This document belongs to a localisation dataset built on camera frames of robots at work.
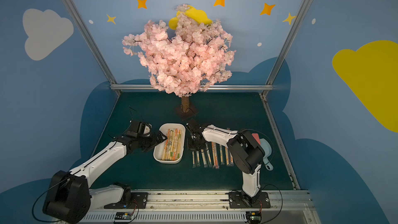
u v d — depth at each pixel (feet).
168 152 2.90
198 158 2.90
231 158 2.90
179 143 3.06
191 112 3.70
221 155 2.95
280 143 3.24
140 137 2.37
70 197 1.31
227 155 2.95
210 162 2.84
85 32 2.83
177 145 3.04
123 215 2.35
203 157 2.90
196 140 2.57
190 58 2.44
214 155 2.92
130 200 2.35
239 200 2.46
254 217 2.40
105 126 3.48
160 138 2.57
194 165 2.76
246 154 1.61
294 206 2.42
